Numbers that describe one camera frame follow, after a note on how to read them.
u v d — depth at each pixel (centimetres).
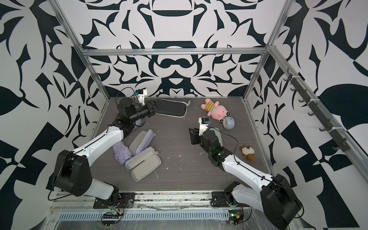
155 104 72
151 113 72
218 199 74
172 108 76
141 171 83
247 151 89
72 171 43
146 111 70
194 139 72
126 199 75
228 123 97
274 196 41
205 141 61
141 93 73
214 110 105
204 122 70
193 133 74
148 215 78
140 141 85
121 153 85
